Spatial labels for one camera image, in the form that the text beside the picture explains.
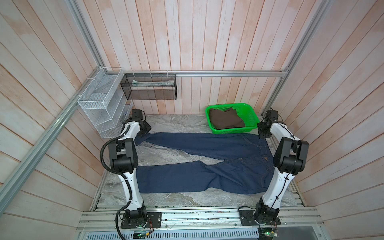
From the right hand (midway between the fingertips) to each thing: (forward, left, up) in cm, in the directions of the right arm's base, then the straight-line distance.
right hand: (258, 127), depth 102 cm
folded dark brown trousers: (+8, +20, 0) cm, 21 cm away
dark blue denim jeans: (-27, +12, -6) cm, 30 cm away
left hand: (-5, +77, 0) cm, 77 cm away
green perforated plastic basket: (+8, +2, -2) cm, 8 cm away
